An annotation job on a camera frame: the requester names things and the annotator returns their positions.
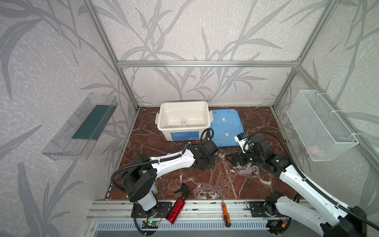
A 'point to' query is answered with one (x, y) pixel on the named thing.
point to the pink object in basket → (314, 150)
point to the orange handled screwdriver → (227, 218)
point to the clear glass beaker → (183, 123)
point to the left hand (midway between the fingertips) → (213, 160)
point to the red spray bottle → (177, 207)
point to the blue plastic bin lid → (227, 124)
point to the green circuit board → (150, 224)
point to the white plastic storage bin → (198, 115)
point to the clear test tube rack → (245, 170)
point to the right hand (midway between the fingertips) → (232, 149)
